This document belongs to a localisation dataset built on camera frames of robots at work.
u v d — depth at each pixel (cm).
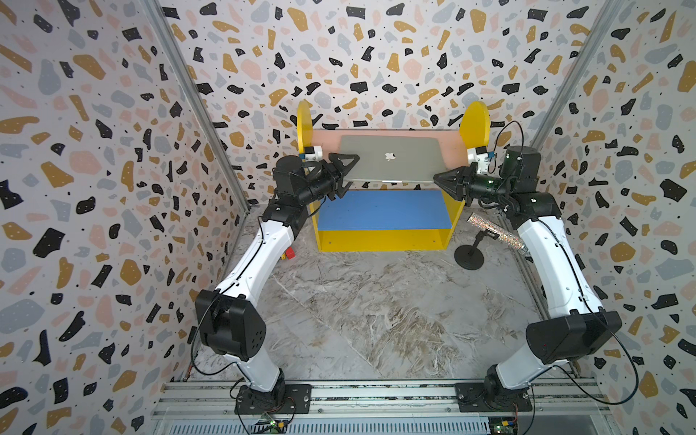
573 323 42
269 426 72
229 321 44
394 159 77
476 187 62
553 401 75
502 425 72
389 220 97
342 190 71
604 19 72
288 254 104
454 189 63
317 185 64
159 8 69
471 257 103
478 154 66
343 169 63
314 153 69
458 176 64
